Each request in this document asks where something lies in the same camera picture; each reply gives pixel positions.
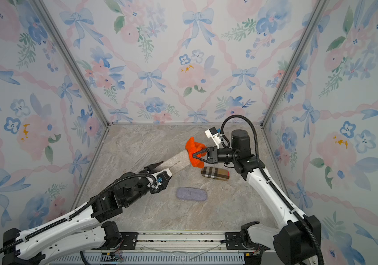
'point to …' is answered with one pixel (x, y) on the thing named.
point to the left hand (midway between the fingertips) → (165, 167)
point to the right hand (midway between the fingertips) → (195, 157)
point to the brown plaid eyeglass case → (220, 174)
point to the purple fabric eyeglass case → (191, 193)
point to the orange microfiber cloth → (192, 147)
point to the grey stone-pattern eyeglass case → (176, 163)
